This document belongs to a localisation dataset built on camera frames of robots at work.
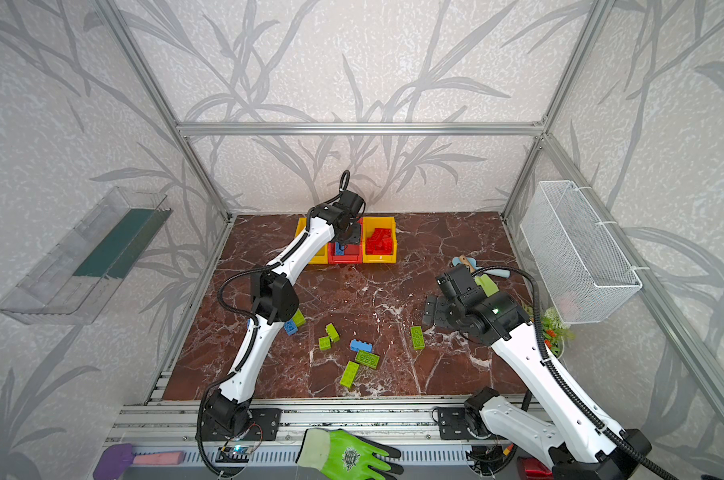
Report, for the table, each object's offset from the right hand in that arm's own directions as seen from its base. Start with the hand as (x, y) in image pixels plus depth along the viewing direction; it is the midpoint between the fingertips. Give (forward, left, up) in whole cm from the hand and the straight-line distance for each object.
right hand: (442, 303), depth 74 cm
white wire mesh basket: (0, -27, +16) cm, 31 cm away
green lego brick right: (-2, +5, -18) cm, 18 cm away
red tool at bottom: (-32, -19, -20) cm, 43 cm away
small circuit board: (-30, +52, -21) cm, 63 cm away
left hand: (+33, +25, -8) cm, 42 cm away
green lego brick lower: (-7, +20, -19) cm, 29 cm away
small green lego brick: (-3, +32, -18) cm, 37 cm away
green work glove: (-30, +25, -18) cm, 43 cm away
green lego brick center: (-1, +30, -17) cm, 34 cm away
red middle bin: (+28, +26, -17) cm, 42 cm away
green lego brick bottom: (-12, +24, -18) cm, 33 cm away
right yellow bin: (+41, +20, -15) cm, 48 cm away
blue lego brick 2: (-4, +22, -17) cm, 29 cm away
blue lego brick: (+29, +31, -16) cm, 45 cm away
